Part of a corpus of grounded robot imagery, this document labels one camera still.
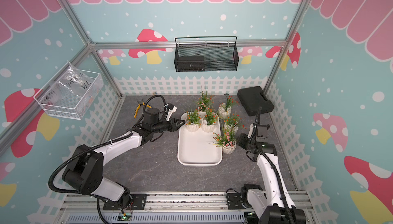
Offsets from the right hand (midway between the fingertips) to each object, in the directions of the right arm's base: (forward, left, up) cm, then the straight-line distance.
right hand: (240, 139), depth 83 cm
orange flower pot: (+11, +26, +2) cm, 28 cm away
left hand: (+8, +31, +5) cm, 32 cm away
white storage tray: (0, +22, -11) cm, 25 cm away
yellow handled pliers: (+33, +67, -10) cm, 76 cm away
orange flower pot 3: (+12, +2, -1) cm, 12 cm away
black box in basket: (+38, +26, +23) cm, 52 cm away
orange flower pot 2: (+14, +17, -2) cm, 22 cm away
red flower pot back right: (+25, +5, -4) cm, 26 cm away
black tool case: (+38, -16, -8) cm, 43 cm away
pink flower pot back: (+25, +19, +3) cm, 32 cm away
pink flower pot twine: (-2, +8, +2) cm, 8 cm away
